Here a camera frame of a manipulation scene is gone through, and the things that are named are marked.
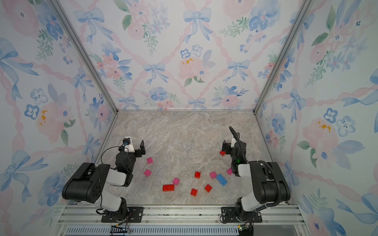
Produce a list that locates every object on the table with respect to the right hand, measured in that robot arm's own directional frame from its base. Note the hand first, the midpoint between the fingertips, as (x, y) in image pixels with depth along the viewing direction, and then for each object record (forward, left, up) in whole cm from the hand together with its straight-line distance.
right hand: (233, 139), depth 94 cm
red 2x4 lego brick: (-28, +39, -6) cm, 49 cm away
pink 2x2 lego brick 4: (-21, +14, -6) cm, 26 cm away
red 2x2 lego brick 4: (-28, +17, -7) cm, 33 cm away
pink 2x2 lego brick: (-12, +53, -6) cm, 54 cm away
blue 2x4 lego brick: (-23, +9, -6) cm, 26 cm away
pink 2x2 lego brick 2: (-20, +52, -5) cm, 56 cm away
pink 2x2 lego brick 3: (-24, +35, -6) cm, 44 cm away
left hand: (-4, +60, +4) cm, 61 cm away
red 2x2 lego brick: (-6, +7, -6) cm, 11 cm away
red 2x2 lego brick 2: (-21, +23, -6) cm, 32 cm away
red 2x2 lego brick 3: (-30, +25, -6) cm, 40 cm away
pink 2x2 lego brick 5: (-18, +4, -7) cm, 20 cm away
